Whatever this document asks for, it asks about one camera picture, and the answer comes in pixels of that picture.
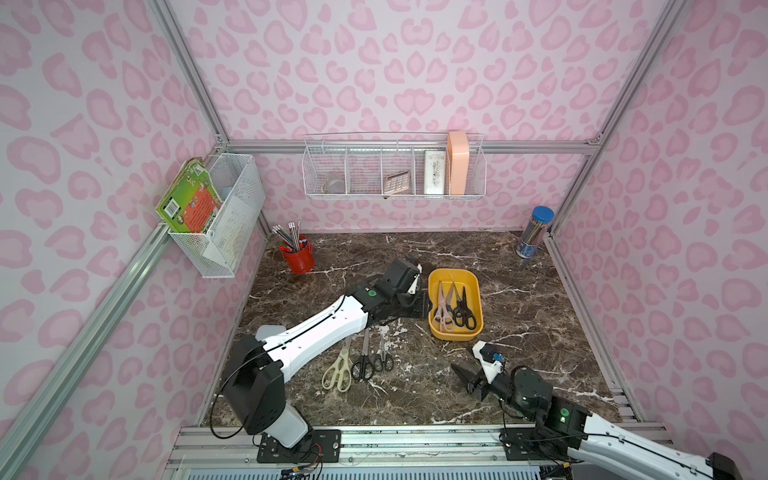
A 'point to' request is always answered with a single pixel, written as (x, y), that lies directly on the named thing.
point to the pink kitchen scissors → (445, 321)
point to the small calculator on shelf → (397, 182)
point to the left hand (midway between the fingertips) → (429, 301)
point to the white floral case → (434, 172)
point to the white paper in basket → (226, 239)
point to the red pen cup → (300, 261)
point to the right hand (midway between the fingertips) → (460, 358)
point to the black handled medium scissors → (460, 311)
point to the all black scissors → (470, 319)
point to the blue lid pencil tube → (535, 231)
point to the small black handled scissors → (383, 357)
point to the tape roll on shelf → (333, 186)
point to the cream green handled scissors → (340, 372)
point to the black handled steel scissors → (364, 366)
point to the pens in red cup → (291, 237)
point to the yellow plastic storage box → (466, 279)
